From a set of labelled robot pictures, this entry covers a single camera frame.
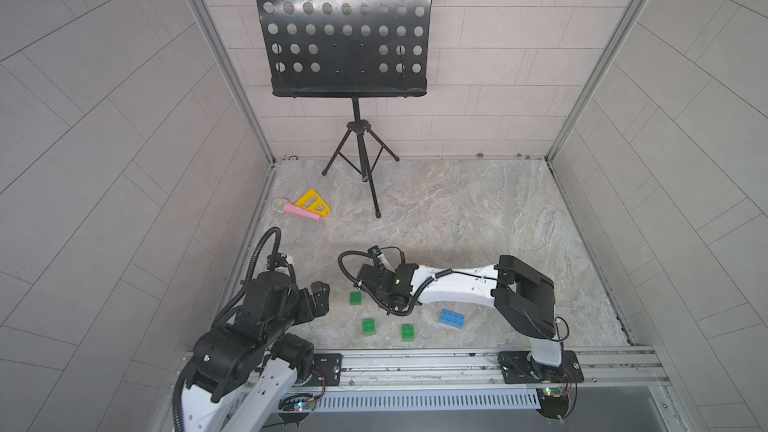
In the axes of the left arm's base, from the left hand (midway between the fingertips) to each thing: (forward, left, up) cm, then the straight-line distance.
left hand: (320, 289), depth 68 cm
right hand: (+7, -14, -17) cm, 23 cm away
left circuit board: (-20, +6, -19) cm, 28 cm away
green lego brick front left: (-3, -10, -18) cm, 21 cm away
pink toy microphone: (+32, +21, -13) cm, 40 cm away
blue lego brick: (-2, -33, -15) cm, 36 cm away
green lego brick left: (+3, -6, -13) cm, 15 cm away
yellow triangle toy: (+36, +12, -15) cm, 41 cm away
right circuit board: (-19, -54, -17) cm, 60 cm away
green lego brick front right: (-6, -21, -13) cm, 25 cm away
